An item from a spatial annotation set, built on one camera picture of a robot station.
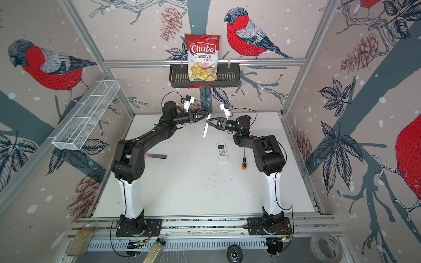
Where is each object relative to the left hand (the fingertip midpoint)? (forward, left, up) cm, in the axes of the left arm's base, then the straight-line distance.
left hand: (205, 115), depth 83 cm
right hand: (-3, +1, -5) cm, 6 cm away
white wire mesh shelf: (-10, +60, +2) cm, 61 cm away
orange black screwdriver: (-16, -22, -26) cm, 37 cm away
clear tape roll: (-54, -55, -24) cm, 81 cm away
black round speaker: (-56, -11, -16) cm, 59 cm away
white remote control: (-7, -9, -25) cm, 28 cm away
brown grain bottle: (-52, +52, -24) cm, 77 cm away
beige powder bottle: (-55, +20, -24) cm, 63 cm away
